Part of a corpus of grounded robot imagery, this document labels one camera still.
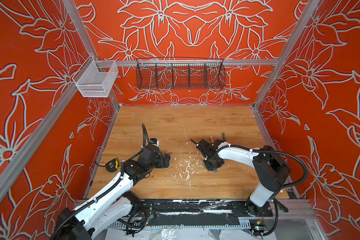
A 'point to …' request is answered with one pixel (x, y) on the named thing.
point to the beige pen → (211, 139)
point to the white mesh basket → (92, 83)
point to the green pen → (223, 136)
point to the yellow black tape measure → (112, 165)
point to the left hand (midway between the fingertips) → (162, 155)
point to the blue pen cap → (216, 170)
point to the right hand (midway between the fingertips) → (209, 166)
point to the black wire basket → (180, 73)
